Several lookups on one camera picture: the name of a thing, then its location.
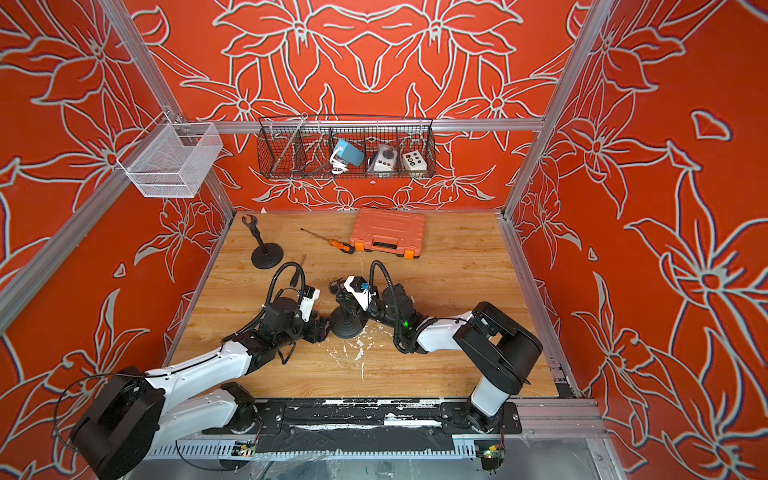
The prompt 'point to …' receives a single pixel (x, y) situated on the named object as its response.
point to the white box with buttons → (415, 163)
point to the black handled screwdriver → (303, 258)
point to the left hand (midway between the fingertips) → (328, 315)
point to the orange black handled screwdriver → (347, 248)
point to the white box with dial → (384, 158)
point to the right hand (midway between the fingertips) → (336, 297)
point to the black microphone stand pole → (255, 231)
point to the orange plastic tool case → (388, 231)
